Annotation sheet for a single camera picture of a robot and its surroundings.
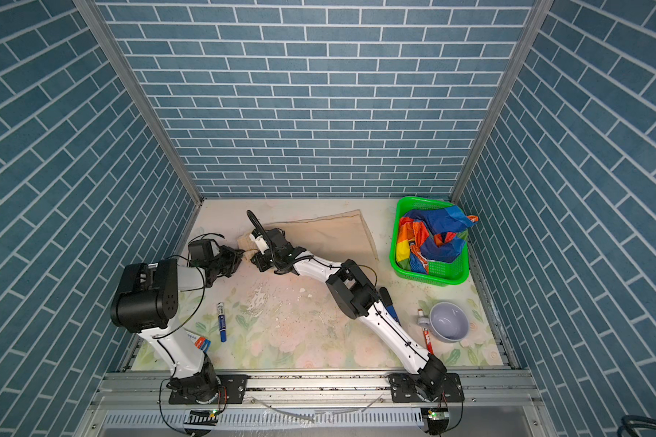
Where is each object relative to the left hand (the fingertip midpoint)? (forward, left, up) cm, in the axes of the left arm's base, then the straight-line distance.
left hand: (245, 248), depth 99 cm
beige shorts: (+8, -35, -4) cm, 36 cm away
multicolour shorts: (-3, -66, +12) cm, 67 cm away
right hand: (-2, -1, -3) cm, 4 cm away
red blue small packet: (-32, +7, -5) cm, 33 cm away
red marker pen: (-29, -60, +1) cm, 67 cm away
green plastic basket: (-9, -72, -3) cm, 72 cm away
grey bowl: (-28, -69, -2) cm, 74 cm away
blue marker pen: (-26, +3, -3) cm, 26 cm away
